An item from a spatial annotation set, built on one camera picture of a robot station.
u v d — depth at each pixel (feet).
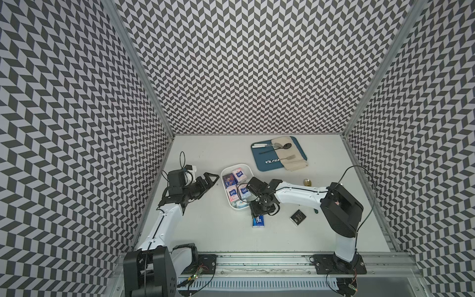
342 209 1.62
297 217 2.76
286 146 3.58
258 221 2.70
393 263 2.48
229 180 2.99
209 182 2.42
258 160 3.44
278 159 3.44
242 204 2.69
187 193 2.26
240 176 3.01
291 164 3.36
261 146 3.60
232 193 2.84
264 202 2.11
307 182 3.09
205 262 2.37
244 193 2.82
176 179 2.13
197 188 2.41
